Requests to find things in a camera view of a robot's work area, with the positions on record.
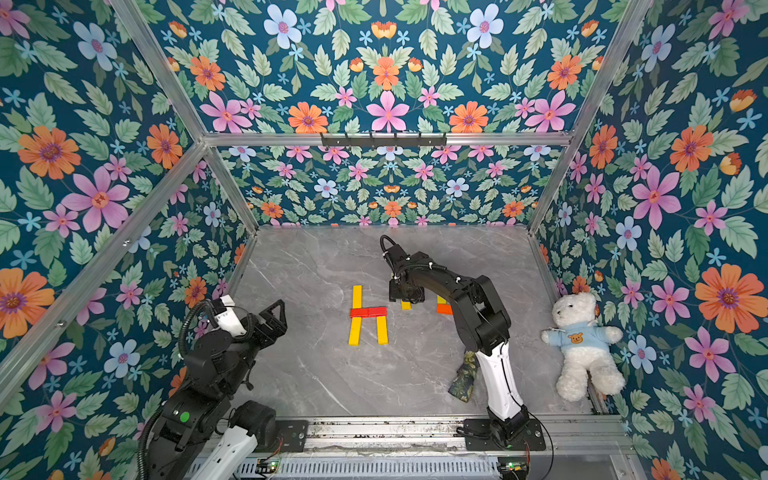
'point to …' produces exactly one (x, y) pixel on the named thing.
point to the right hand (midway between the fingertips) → (409, 292)
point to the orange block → (444, 309)
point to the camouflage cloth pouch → (463, 383)
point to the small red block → (377, 311)
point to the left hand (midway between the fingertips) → (277, 308)
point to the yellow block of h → (357, 297)
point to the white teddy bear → (584, 348)
